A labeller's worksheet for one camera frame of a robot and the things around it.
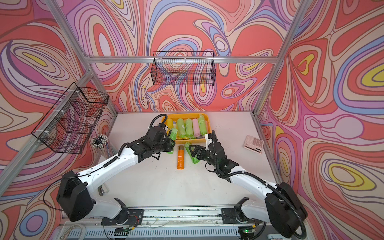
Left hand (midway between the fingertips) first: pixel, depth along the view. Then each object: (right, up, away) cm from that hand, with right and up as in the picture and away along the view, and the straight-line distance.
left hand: (176, 144), depth 81 cm
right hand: (+10, -5, +1) cm, 11 cm away
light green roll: (+7, +8, +18) cm, 20 cm away
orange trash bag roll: (+2, -10, +10) cm, 14 cm away
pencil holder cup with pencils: (-44, +1, +3) cm, 44 cm away
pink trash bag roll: (+12, +9, +17) cm, 23 cm away
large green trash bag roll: (+16, +13, +21) cm, 29 cm away
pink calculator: (+51, -3, +17) cm, 53 cm away
